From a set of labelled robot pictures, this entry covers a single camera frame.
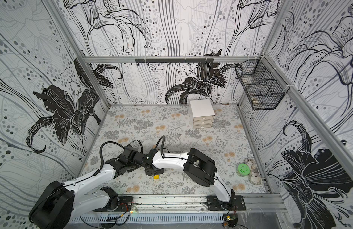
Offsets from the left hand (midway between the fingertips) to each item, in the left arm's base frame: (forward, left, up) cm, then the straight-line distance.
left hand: (145, 163), depth 88 cm
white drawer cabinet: (+31, -36, +14) cm, 50 cm away
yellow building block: (-8, -9, +1) cm, 12 cm away
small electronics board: (-27, -49, 0) cm, 56 cm away
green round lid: (-4, -58, +6) cm, 59 cm away
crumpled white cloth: (-7, -64, +5) cm, 65 cm away
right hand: (-4, -7, -1) cm, 8 cm away
